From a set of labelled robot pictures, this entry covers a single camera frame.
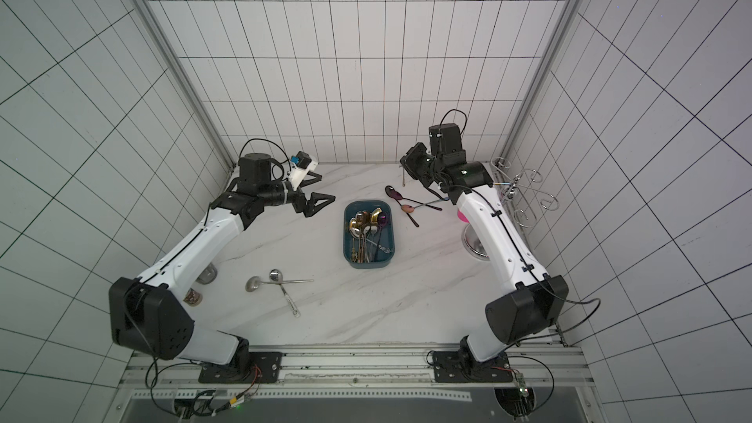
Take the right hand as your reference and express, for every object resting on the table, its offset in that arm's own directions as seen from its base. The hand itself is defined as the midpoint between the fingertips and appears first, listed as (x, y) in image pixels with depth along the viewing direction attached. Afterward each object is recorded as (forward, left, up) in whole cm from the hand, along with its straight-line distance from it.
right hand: (384, 158), depth 75 cm
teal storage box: (-4, -1, -33) cm, 33 cm away
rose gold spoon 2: (0, +9, -33) cm, 34 cm away
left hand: (-5, +17, -8) cm, 19 cm away
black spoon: (+8, -8, -33) cm, 35 cm away
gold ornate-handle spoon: (-11, +10, -33) cm, 36 cm away
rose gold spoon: (+2, +7, -32) cm, 32 cm away
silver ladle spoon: (-23, +39, -33) cm, 56 cm away
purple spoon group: (+1, +1, -31) cm, 31 cm away
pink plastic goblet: (-12, -20, -7) cm, 25 cm away
